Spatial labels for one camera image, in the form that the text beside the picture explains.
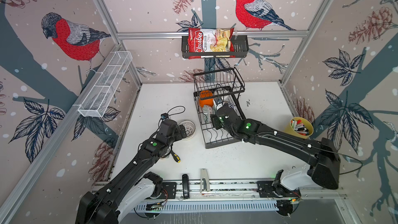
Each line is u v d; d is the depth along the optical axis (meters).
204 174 0.77
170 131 0.64
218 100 0.66
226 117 0.55
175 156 0.83
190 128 0.92
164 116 0.73
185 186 0.72
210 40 0.88
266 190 0.73
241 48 0.93
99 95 0.73
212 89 1.14
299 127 0.84
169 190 0.73
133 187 0.56
